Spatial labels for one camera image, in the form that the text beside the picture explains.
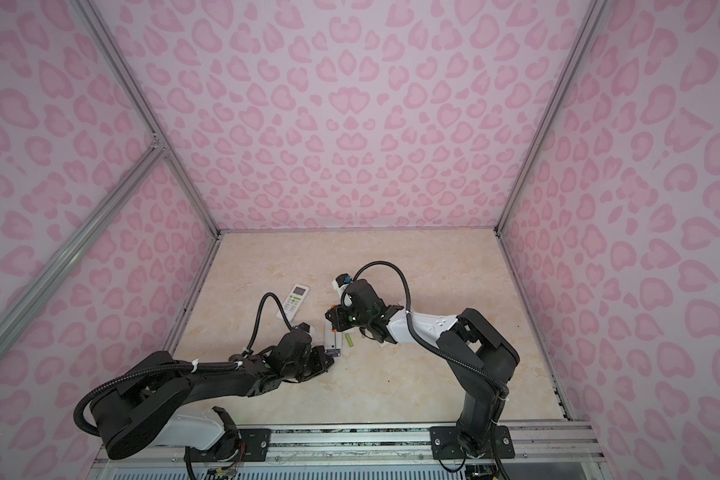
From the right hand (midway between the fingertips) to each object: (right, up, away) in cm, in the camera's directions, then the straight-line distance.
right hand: (330, 312), depth 86 cm
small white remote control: (+1, -8, 0) cm, 8 cm away
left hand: (+3, -13, -1) cm, 13 cm away
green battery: (+5, -9, +4) cm, 11 cm away
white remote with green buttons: (-14, +1, +12) cm, 18 cm away
